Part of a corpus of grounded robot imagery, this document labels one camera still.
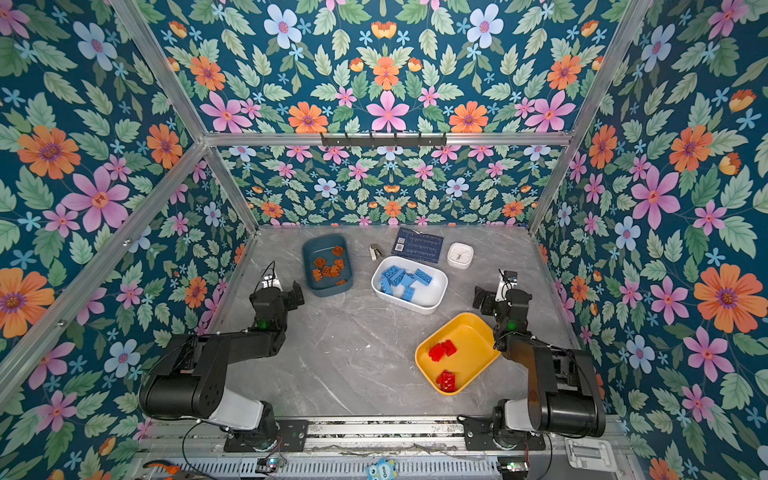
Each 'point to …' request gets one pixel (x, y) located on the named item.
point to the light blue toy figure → (383, 469)
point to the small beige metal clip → (375, 251)
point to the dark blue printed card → (418, 246)
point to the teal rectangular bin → (319, 247)
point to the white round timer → (460, 255)
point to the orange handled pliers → (170, 467)
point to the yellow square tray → (458, 353)
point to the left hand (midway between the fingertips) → (280, 277)
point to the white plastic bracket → (587, 453)
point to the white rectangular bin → (426, 299)
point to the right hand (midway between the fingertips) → (493, 287)
